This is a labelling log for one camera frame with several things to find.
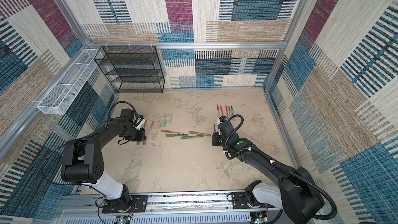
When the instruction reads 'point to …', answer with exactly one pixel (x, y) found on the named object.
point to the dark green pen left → (175, 135)
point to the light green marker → (232, 113)
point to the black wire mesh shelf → (132, 69)
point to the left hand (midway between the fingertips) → (142, 135)
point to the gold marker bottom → (214, 128)
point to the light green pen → (229, 112)
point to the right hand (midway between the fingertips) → (214, 138)
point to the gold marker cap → (144, 142)
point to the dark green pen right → (189, 137)
